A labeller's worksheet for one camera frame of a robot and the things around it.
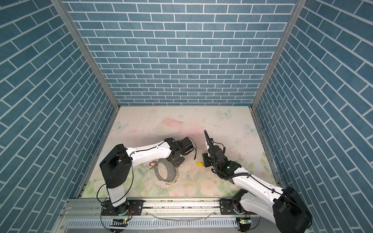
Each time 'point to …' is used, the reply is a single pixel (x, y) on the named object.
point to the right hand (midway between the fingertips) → (204, 152)
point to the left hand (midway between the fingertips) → (176, 161)
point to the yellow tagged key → (200, 164)
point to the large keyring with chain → (172, 171)
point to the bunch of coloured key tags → (153, 164)
